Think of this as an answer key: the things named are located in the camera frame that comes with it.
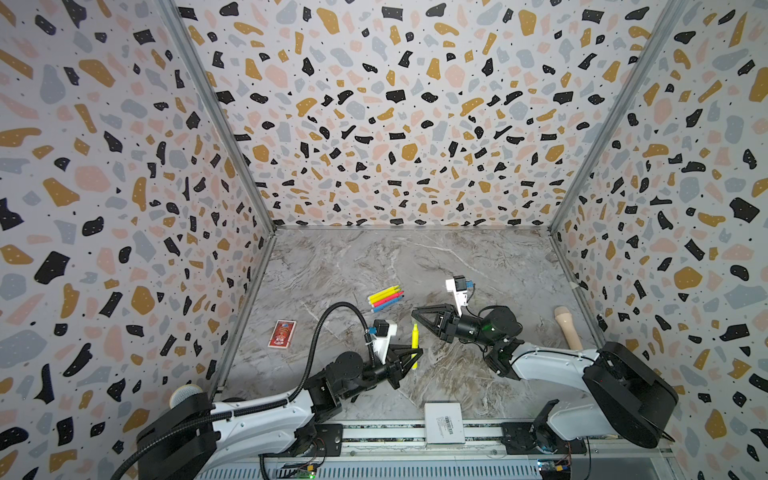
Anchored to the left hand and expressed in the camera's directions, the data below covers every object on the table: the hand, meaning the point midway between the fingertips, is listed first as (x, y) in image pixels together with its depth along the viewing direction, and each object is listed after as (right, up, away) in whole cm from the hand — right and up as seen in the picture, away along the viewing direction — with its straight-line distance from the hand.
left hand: (421, 349), depth 69 cm
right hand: (-2, +8, -2) cm, 9 cm away
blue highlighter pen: (-13, +4, +28) cm, 32 cm away
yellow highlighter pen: (-1, 0, +1) cm, 2 cm away
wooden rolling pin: (+46, +1, +23) cm, 52 cm away
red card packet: (-41, -2, +21) cm, 46 cm away
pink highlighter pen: (-9, +7, +31) cm, 33 cm away
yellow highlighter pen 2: (-10, +8, +31) cm, 34 cm away
